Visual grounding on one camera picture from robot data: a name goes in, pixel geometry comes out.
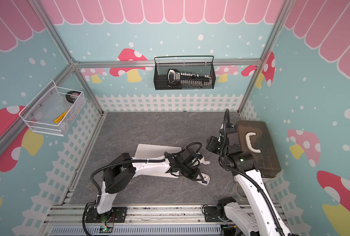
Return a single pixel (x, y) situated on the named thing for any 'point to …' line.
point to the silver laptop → (151, 151)
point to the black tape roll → (72, 99)
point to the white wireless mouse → (206, 177)
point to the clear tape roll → (239, 193)
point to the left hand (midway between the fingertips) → (200, 181)
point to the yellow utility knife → (58, 119)
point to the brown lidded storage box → (254, 136)
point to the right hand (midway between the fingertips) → (211, 140)
